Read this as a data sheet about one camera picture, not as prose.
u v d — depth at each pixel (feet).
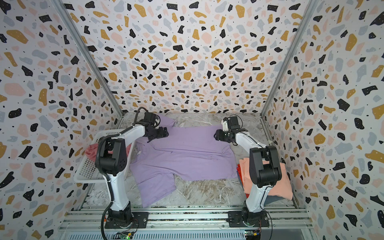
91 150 2.88
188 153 3.21
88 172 2.80
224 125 2.95
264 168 1.64
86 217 2.50
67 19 2.38
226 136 2.73
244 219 2.18
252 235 2.35
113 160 1.80
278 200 2.55
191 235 2.43
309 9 2.36
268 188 1.74
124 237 2.33
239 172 2.87
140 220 2.41
